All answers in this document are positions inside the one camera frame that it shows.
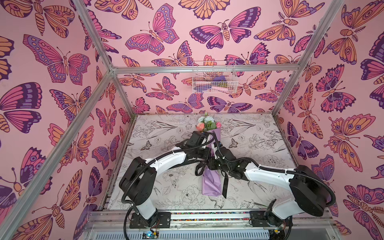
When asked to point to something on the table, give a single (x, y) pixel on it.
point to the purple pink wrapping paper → (211, 179)
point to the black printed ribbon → (225, 182)
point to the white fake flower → (206, 119)
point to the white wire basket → (214, 77)
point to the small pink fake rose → (218, 124)
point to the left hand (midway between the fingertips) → (212, 152)
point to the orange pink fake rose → (200, 126)
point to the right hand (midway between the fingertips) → (206, 158)
